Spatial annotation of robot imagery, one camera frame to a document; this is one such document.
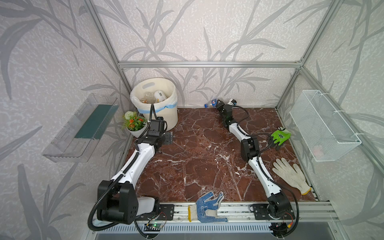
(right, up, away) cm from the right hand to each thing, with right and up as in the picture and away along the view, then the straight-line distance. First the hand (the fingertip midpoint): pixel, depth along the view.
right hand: (219, 97), depth 117 cm
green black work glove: (+40, -29, -15) cm, 52 cm away
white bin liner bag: (-47, +5, -17) cm, 51 cm away
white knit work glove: (+39, -51, -32) cm, 72 cm away
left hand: (-35, -25, -31) cm, 53 cm away
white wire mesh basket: (+40, -24, -53) cm, 71 cm away
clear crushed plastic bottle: (-49, -4, -20) cm, 53 cm away
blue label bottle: (-4, -5, -1) cm, 7 cm away
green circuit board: (-36, -69, -47) cm, 91 cm away
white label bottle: (-42, -2, -18) cm, 46 cm away
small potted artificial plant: (-54, -21, -28) cm, 65 cm away
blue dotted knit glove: (-12, -63, -44) cm, 78 cm away
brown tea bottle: (-50, -7, -23) cm, 55 cm away
